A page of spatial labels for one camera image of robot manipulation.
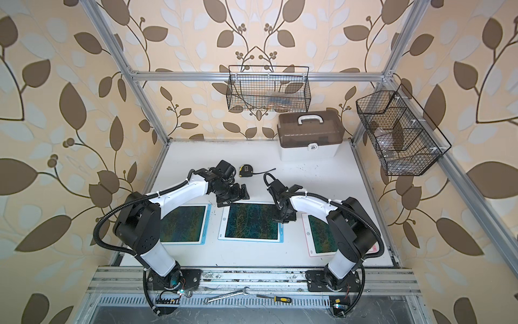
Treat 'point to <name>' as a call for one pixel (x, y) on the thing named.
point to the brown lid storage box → (309, 135)
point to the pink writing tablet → (320, 239)
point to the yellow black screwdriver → (277, 298)
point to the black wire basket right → (406, 140)
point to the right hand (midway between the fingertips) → (278, 220)
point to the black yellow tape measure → (246, 170)
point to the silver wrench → (225, 295)
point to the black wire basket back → (278, 89)
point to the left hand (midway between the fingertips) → (240, 197)
